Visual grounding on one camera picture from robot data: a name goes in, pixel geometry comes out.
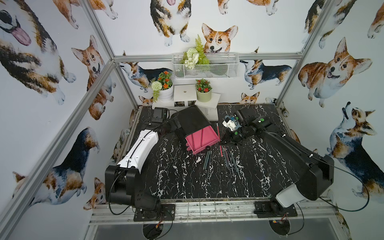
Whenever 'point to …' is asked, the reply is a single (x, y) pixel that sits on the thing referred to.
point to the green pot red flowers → (203, 90)
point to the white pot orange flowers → (163, 88)
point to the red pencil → (221, 150)
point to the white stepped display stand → (185, 96)
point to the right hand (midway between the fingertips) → (218, 143)
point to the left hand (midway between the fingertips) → (174, 122)
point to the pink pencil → (218, 128)
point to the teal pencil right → (234, 163)
